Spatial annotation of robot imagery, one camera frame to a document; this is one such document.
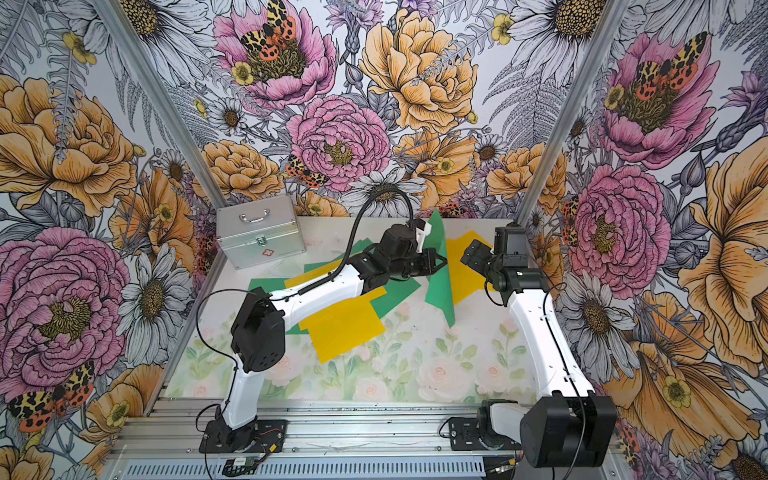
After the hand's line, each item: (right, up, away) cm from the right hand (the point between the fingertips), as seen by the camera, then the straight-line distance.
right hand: (475, 261), depth 81 cm
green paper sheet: (-21, -11, +22) cm, 32 cm away
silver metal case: (-65, +9, +19) cm, 69 cm away
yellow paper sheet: (-37, -21, +11) cm, 44 cm away
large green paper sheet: (-9, -9, 0) cm, 13 cm away
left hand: (-7, -2, 0) cm, 8 cm away
